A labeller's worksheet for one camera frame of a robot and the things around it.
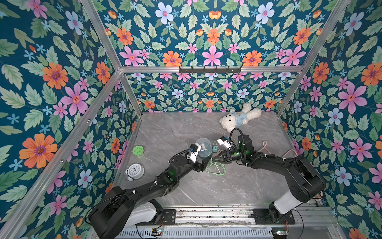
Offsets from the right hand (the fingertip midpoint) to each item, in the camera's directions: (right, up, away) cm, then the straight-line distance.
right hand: (216, 157), depth 78 cm
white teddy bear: (+17, +22, +27) cm, 38 cm away
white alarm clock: (-48, -10, +8) cm, 49 cm away
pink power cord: (+37, 0, +21) cm, 42 cm away
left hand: (-4, +1, 0) cm, 5 cm away
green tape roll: (-49, +1, +16) cm, 51 cm away
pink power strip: (-1, +1, 0) cm, 2 cm away
